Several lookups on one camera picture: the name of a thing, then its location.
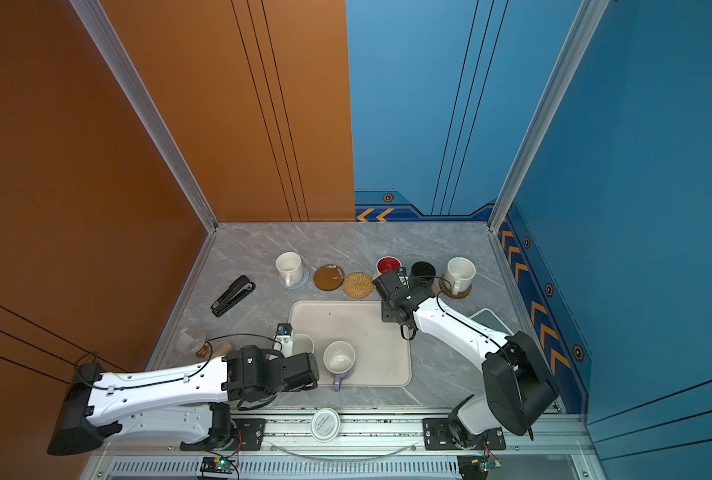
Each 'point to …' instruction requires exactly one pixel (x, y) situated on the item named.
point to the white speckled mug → (459, 274)
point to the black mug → (422, 275)
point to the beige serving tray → (383, 356)
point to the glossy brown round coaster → (328, 277)
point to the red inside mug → (386, 264)
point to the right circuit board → (474, 467)
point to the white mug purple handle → (339, 358)
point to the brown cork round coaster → (450, 294)
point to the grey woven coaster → (300, 284)
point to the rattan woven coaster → (358, 285)
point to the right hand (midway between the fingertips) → (393, 310)
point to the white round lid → (325, 425)
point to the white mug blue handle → (303, 343)
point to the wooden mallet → (223, 352)
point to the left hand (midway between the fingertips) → (301, 373)
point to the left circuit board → (217, 464)
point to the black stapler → (236, 292)
